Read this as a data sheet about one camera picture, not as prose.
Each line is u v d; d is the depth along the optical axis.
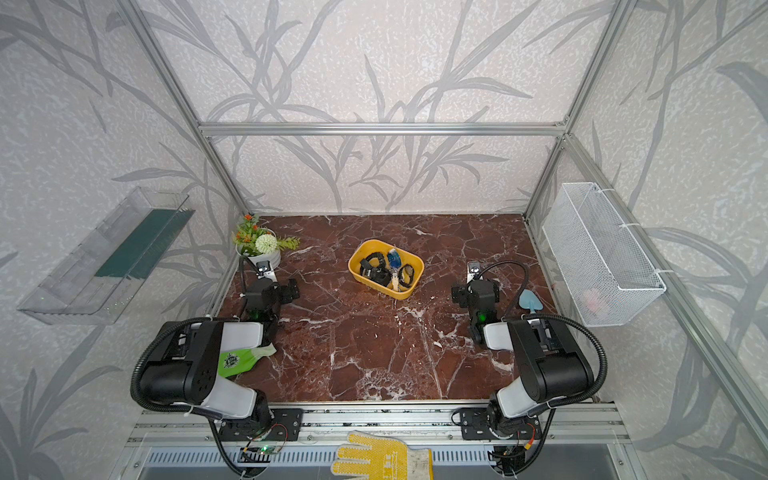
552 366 0.44
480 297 0.71
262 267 0.80
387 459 0.69
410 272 1.02
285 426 0.72
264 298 0.71
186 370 0.44
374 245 1.04
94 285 0.64
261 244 0.91
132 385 0.42
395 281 0.96
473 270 0.81
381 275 0.99
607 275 0.62
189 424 0.75
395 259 1.00
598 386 0.44
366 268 1.01
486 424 0.74
